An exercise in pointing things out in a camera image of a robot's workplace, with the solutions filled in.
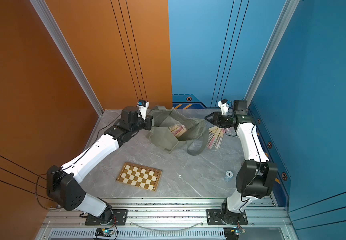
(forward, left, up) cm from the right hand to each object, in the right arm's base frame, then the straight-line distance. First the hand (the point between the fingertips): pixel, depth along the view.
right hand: (208, 118), depth 82 cm
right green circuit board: (-49, -9, -26) cm, 57 cm away
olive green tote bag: (+15, +27, -16) cm, 34 cm away
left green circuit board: (-49, +52, -27) cm, 77 cm away
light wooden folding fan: (+7, -8, -24) cm, 27 cm away
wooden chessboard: (-24, +39, -23) cm, 51 cm away
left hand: (0, +30, +3) cm, 30 cm away
